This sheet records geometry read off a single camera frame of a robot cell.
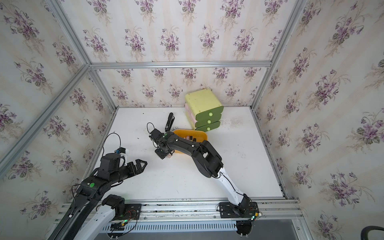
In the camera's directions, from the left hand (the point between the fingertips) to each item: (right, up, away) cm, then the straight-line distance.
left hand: (143, 166), depth 75 cm
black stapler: (+9, +24, +33) cm, 41 cm away
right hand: (+7, +3, +19) cm, 20 cm away
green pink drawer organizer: (+32, +30, +14) cm, 46 cm away
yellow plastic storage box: (+31, +13, +26) cm, 42 cm away
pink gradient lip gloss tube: (+13, +4, +7) cm, 15 cm away
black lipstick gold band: (+24, +12, +25) cm, 37 cm away
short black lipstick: (+27, +11, +24) cm, 37 cm away
